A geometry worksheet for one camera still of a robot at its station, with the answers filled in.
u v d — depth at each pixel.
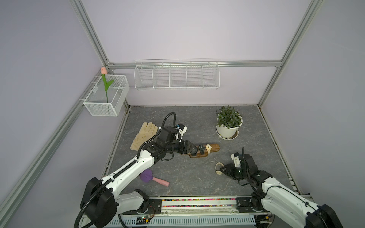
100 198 0.39
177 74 0.99
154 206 0.74
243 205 0.73
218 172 0.83
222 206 0.75
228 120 0.89
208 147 0.86
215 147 0.87
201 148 0.86
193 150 0.85
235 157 0.82
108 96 0.83
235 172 0.75
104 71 0.85
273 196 0.55
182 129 0.71
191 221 1.58
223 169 0.83
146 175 0.82
